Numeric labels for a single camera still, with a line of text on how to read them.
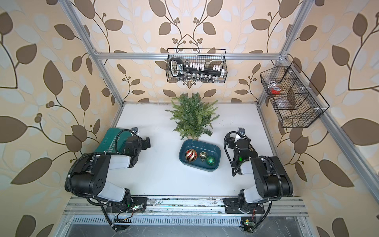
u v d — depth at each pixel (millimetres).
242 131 786
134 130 826
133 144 734
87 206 766
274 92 818
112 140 937
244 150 682
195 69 826
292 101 788
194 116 700
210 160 845
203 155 872
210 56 910
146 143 886
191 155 846
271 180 443
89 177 456
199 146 963
